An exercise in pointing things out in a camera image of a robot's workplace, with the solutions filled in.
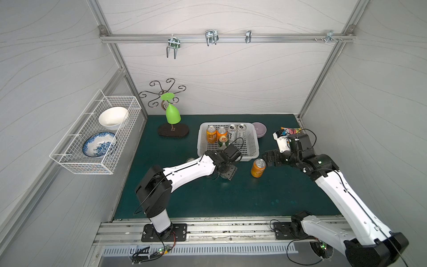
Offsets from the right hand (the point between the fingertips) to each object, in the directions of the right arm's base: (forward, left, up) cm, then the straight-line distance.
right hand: (273, 152), depth 75 cm
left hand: (-4, +20, -13) cm, 24 cm away
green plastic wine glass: (+23, +53, 0) cm, 57 cm away
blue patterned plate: (-7, +73, +12) cm, 74 cm away
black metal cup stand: (+28, +56, -20) cm, 66 cm away
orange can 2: (+20, +25, -11) cm, 34 cm away
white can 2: (+19, +13, -10) cm, 25 cm away
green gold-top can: (+13, +23, -11) cm, 29 cm away
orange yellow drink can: (-2, +5, -13) cm, 14 cm away
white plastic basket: (+12, +7, -15) cm, 21 cm away
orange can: (+19, +31, -13) cm, 38 cm away
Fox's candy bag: (+29, -21, -19) cm, 41 cm away
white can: (+19, +18, -10) cm, 28 cm away
